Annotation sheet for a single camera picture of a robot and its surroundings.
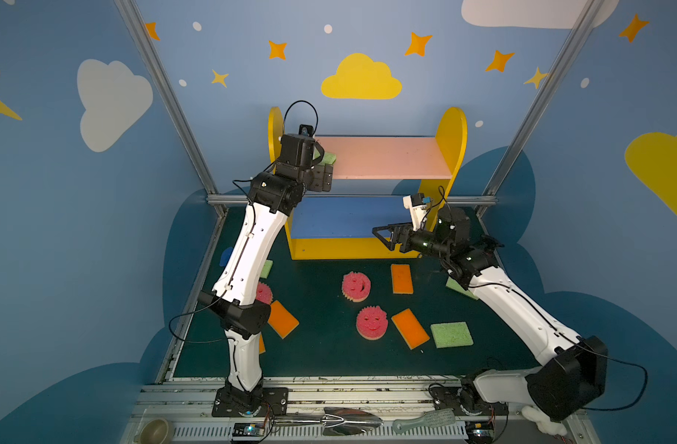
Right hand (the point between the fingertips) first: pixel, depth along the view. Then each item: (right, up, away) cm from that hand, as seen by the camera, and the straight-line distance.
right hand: (384, 226), depth 73 cm
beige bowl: (-59, -52, -4) cm, 79 cm away
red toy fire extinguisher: (+39, -5, +18) cm, 43 cm away
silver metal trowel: (-12, -51, -3) cm, 52 cm away
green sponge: (-39, -14, +28) cm, 50 cm away
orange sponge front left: (-37, -37, +11) cm, 53 cm away
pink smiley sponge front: (-2, -30, +13) cm, 33 cm away
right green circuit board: (+25, -54, -1) cm, 60 cm away
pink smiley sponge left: (-38, -22, +19) cm, 48 cm away
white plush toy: (+41, -51, -3) cm, 66 cm away
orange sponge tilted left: (-32, -30, +16) cm, 47 cm away
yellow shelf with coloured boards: (+5, +18, +45) cm, 49 cm away
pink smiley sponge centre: (-6, -20, +22) cm, 30 cm away
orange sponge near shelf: (+11, -20, +25) cm, 33 cm away
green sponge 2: (+23, -34, +13) cm, 43 cm away
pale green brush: (+13, -51, -2) cm, 53 cm away
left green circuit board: (-36, -54, -2) cm, 65 cm away
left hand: (-21, +16, 0) cm, 27 cm away
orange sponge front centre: (+11, -33, +14) cm, 37 cm away
